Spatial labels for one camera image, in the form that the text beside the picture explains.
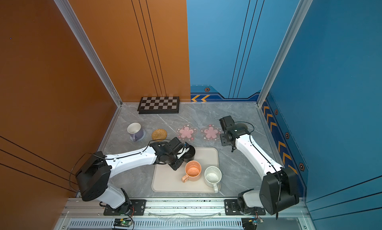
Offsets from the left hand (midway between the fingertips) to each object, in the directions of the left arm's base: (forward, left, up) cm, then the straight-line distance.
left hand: (180, 161), depth 85 cm
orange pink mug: (-4, -7, -4) cm, 9 cm away
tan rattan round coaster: (+21, +18, -5) cm, 28 cm away
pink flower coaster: (+23, -2, -4) cm, 23 cm away
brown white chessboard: (+46, +21, -1) cm, 51 cm away
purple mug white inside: (+22, +33, -1) cm, 39 cm away
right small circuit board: (-28, -35, -6) cm, 45 cm away
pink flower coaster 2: (+23, -19, -4) cm, 30 cm away
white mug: (-7, -18, -3) cm, 20 cm away
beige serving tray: (-9, +9, -4) cm, 13 cm away
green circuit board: (-28, +26, -6) cm, 39 cm away
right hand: (+11, -27, +8) cm, 31 cm away
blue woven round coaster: (+19, +27, -4) cm, 33 cm away
